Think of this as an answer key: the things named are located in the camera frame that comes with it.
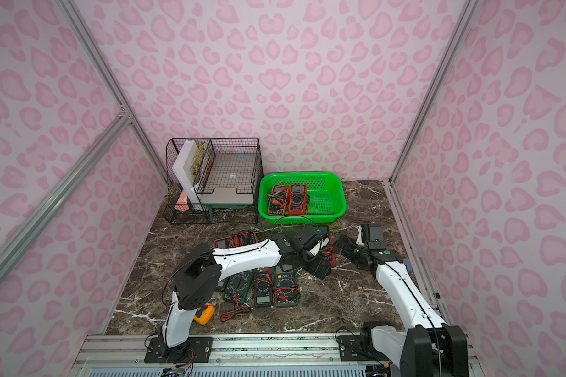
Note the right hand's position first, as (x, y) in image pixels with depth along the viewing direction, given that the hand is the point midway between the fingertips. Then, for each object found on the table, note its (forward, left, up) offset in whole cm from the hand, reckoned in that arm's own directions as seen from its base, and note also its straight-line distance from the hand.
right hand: (342, 246), depth 85 cm
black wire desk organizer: (+21, +62, -9) cm, 66 cm away
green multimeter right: (-14, +20, -6) cm, 26 cm away
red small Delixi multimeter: (+26, +16, -5) cm, 31 cm away
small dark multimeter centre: (-13, +28, -5) cm, 31 cm away
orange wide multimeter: (+6, +40, -5) cm, 41 cm away
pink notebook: (+22, +68, -2) cm, 71 cm away
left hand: (-5, +7, -4) cm, 9 cm away
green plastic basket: (+29, +3, -9) cm, 30 cm away
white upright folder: (+16, +55, +10) cm, 58 cm away
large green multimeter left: (-13, +38, -5) cm, 41 cm away
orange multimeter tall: (+26, +26, -5) cm, 37 cm away
